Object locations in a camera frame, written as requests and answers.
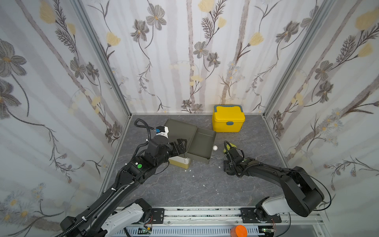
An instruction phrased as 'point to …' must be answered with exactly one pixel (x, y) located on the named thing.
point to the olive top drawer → (201, 146)
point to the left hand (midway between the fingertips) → (182, 142)
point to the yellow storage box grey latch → (228, 118)
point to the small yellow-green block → (228, 146)
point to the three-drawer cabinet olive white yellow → (178, 130)
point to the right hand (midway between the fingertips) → (229, 164)
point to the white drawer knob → (215, 147)
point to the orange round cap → (238, 231)
